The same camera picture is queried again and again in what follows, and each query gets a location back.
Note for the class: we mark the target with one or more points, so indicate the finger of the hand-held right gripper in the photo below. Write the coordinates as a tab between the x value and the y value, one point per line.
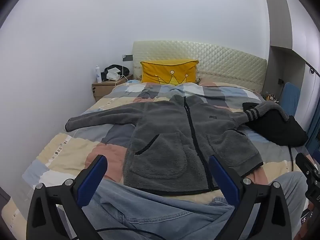
306	163

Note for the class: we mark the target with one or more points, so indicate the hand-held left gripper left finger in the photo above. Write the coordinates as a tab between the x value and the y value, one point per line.
91	180

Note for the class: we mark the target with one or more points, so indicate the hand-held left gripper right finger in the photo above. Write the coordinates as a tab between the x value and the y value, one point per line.
222	177

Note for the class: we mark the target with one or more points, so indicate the grey fleece jacket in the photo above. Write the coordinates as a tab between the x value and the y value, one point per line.
172	140

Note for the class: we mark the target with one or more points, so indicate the teal curtain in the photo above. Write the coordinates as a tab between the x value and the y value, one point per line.
314	130

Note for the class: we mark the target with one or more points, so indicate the patchwork bed blanket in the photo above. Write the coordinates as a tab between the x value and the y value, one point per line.
82	145

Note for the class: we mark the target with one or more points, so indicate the black garment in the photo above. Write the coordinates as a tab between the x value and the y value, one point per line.
277	127

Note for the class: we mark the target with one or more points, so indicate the blue chair back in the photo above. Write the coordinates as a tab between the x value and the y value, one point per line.
291	100

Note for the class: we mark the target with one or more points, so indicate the person's blue jeans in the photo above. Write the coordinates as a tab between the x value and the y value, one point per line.
155	215

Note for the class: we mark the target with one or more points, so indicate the small colourful bottles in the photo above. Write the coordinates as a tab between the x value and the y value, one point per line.
271	97

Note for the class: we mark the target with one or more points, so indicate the wooden nightstand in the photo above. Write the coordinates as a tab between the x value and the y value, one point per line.
106	88

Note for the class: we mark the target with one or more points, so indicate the pink pillow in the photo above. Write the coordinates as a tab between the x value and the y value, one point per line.
215	82

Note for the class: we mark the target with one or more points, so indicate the white plastic bottle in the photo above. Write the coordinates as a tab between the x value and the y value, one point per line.
98	74

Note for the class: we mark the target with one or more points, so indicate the white box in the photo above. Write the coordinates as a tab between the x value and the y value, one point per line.
112	75

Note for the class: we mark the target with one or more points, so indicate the cream quilted headboard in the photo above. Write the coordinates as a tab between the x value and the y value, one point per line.
225	62

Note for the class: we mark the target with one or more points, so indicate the black cloth bag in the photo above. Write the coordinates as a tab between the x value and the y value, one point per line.
123	69

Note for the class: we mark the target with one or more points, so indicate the yellow crown pillow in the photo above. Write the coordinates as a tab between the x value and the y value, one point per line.
170	71

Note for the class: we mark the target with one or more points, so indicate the black wall socket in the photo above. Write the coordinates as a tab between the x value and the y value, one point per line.
281	81

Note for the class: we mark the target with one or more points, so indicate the grey wall socket panel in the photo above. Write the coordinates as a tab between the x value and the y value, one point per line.
127	57

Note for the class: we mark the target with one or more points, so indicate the grey wall cabinet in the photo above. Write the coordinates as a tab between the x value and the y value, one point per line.
280	30

